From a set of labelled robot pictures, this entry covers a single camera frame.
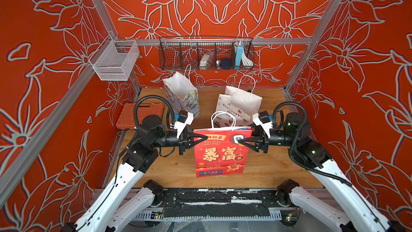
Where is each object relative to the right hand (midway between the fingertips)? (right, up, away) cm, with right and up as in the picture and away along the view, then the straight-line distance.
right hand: (239, 137), depth 58 cm
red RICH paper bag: (-6, -7, +2) cm, 9 cm away
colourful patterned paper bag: (-24, +16, +24) cm, 38 cm away
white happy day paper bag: (+3, +10, +19) cm, 21 cm away
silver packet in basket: (-12, +38, +35) cm, 53 cm away
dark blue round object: (0, +36, +36) cm, 51 cm away
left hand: (-12, 0, -2) cm, 13 cm away
